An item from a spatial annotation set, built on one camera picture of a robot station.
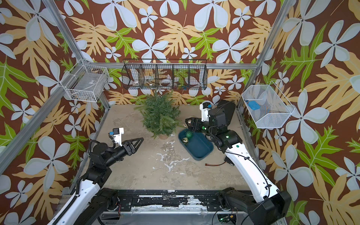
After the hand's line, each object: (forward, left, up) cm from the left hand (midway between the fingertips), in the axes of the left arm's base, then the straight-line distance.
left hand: (142, 138), depth 71 cm
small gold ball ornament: (+12, -23, -21) cm, 34 cm away
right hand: (+9, -25, +5) cm, 27 cm away
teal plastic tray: (+9, -33, -26) cm, 43 cm away
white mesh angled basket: (+21, -73, +2) cm, 75 cm away
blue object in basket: (+24, -65, +1) cm, 69 cm away
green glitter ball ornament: (+15, -26, -20) cm, 36 cm away
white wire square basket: (+36, +41, +8) cm, 56 cm away
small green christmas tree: (+16, -8, +1) cm, 18 cm away
